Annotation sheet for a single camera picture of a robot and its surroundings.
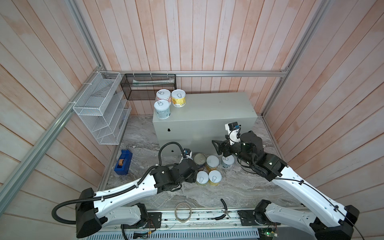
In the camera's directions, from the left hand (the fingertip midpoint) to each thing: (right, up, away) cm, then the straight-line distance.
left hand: (190, 172), depth 74 cm
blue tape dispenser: (-39, 0, +12) cm, 41 cm away
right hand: (+14, +17, -4) cm, 22 cm away
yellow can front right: (+14, -5, +8) cm, 17 cm away
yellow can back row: (+13, +3, +12) cm, 18 cm away
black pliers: (+19, -21, +2) cm, 29 cm away
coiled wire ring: (-5, -24, 0) cm, 25 cm away
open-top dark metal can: (+6, +4, +9) cm, 12 cm away
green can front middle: (+7, -5, +8) cm, 12 cm away
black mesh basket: (-32, +52, +31) cm, 69 cm away
